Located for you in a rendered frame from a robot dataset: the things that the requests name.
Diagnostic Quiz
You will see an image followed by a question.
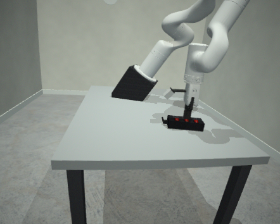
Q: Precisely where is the black power strip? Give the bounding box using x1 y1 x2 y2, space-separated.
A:
162 115 205 132

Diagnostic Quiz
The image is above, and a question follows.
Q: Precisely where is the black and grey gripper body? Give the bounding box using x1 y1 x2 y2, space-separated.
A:
184 81 201 107

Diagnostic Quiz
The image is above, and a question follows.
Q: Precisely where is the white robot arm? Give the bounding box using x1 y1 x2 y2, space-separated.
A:
134 0 250 84

